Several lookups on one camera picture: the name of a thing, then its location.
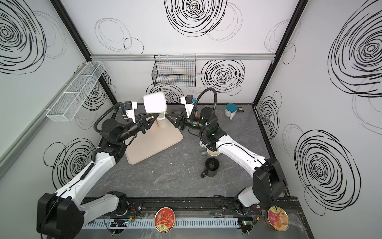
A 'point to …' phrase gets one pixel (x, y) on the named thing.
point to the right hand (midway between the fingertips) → (166, 113)
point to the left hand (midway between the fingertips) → (157, 115)
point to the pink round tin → (277, 218)
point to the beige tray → (155, 140)
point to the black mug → (212, 165)
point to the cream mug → (161, 120)
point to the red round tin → (164, 219)
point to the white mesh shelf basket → (68, 104)
